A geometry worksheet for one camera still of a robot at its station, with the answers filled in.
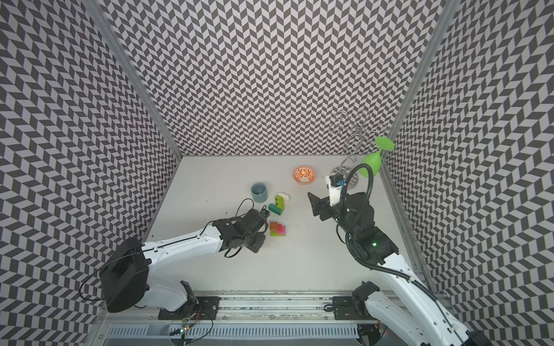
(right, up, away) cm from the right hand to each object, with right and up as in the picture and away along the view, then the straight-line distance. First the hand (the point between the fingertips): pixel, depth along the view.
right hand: (319, 194), depth 71 cm
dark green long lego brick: (-16, -9, +27) cm, 33 cm away
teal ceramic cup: (-24, -2, +30) cm, 38 cm away
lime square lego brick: (-14, -6, +28) cm, 32 cm away
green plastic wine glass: (+24, +13, +13) cm, 30 cm away
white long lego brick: (-11, -4, +28) cm, 31 cm away
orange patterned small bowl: (-2, +6, +37) cm, 38 cm away
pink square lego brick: (-12, -17, +16) cm, 26 cm away
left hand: (-22, -19, +13) cm, 32 cm away
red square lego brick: (-14, -15, +16) cm, 26 cm away
